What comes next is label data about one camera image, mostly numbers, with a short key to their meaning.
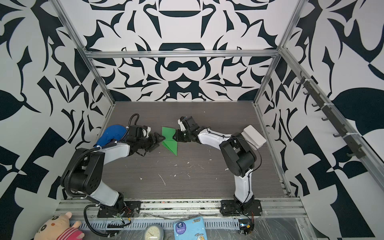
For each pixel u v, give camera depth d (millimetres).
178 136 826
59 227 636
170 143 964
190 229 652
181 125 862
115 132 989
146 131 780
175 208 759
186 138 806
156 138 841
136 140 758
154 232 649
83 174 457
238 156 507
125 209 711
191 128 744
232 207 740
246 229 713
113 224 730
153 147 832
